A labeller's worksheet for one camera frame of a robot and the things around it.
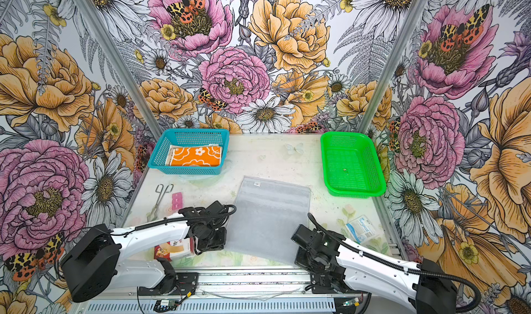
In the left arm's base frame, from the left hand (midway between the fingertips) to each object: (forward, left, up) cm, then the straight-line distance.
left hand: (220, 252), depth 80 cm
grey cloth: (+14, -17, 0) cm, 22 cm away
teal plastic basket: (+57, +30, +5) cm, 65 cm away
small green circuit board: (-15, +16, 0) cm, 23 cm away
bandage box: (+1, +16, +3) cm, 17 cm away
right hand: (-7, -31, 0) cm, 31 cm away
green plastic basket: (+41, -62, -1) cm, 74 cm away
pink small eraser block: (+22, +22, 0) cm, 31 cm away
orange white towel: (+47, +25, +2) cm, 53 cm away
